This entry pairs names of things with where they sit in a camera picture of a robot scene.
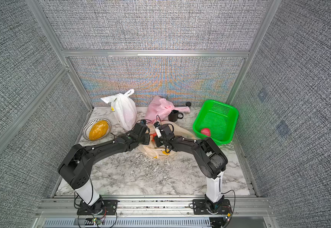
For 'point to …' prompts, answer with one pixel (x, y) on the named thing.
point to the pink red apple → (206, 131)
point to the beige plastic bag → (150, 150)
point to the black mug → (173, 116)
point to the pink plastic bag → (159, 108)
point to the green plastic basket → (217, 120)
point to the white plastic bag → (124, 108)
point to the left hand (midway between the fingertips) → (149, 135)
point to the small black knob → (188, 104)
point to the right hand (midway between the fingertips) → (155, 133)
